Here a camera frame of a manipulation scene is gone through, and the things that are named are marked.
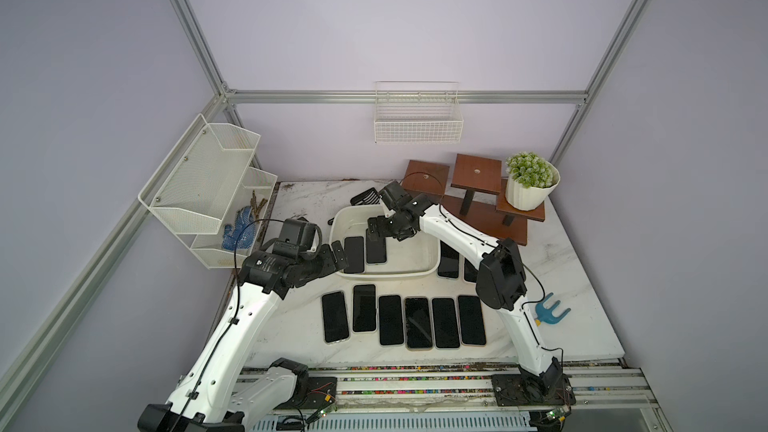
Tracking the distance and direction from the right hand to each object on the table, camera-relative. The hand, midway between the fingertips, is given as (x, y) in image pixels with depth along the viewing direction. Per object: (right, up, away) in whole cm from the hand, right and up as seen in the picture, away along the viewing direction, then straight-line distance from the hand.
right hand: (383, 236), depth 93 cm
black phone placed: (-5, -21, -7) cm, 23 cm away
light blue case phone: (+18, -25, -12) cm, 33 cm away
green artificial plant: (+41, +19, -13) cm, 47 cm away
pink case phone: (+26, -24, -7) cm, 36 cm away
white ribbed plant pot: (+42, +12, -8) cm, 45 cm away
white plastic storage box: (+12, -7, +5) cm, 15 cm away
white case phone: (-10, -5, +8) cm, 14 cm away
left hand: (-13, -6, -19) cm, 24 cm away
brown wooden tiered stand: (+31, +14, +5) cm, 35 cm away
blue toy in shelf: (-46, +1, -5) cm, 46 cm away
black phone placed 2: (+2, -23, -9) cm, 25 cm away
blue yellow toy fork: (+48, -23, -7) cm, 53 cm away
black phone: (-3, -5, +5) cm, 8 cm away
